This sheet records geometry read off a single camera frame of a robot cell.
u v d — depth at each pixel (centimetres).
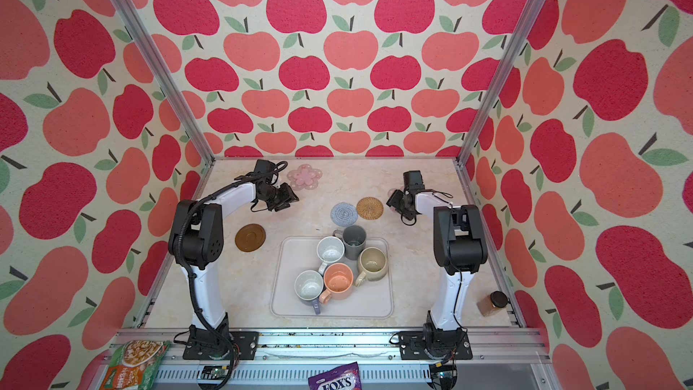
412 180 84
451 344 68
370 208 104
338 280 84
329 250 91
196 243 55
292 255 94
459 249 53
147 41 84
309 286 84
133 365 69
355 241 91
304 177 115
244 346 75
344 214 102
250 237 96
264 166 84
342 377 69
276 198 88
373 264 89
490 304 75
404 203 79
